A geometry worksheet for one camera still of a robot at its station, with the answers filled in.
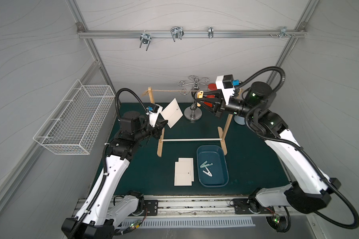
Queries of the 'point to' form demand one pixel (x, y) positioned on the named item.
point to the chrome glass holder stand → (193, 113)
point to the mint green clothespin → (204, 165)
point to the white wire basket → (77, 127)
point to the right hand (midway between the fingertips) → (198, 95)
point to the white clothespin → (208, 173)
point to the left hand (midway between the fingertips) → (163, 121)
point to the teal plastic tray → (214, 154)
